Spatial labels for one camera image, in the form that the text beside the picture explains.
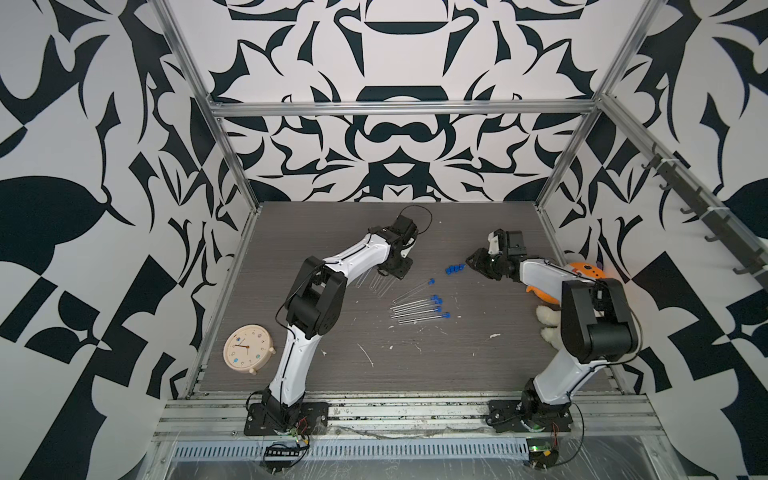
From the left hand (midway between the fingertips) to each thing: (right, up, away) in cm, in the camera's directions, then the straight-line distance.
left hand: (397, 262), depth 97 cm
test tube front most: (+14, -15, -6) cm, 22 cm away
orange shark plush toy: (+57, -2, -6) cm, 57 cm away
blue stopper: (+18, -3, +4) cm, 18 cm away
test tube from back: (-7, -7, -1) cm, 10 cm away
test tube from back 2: (-3, -8, -1) cm, 8 cm away
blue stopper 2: (+20, -2, +5) cm, 20 cm away
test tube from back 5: (+12, -14, -5) cm, 19 cm away
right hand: (+23, +2, 0) cm, 24 cm away
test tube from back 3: (+4, -9, -1) cm, 10 cm away
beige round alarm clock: (-41, -22, -14) cm, 49 cm away
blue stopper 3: (+22, -2, +5) cm, 22 cm away
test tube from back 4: (+12, -12, -3) cm, 17 cm away
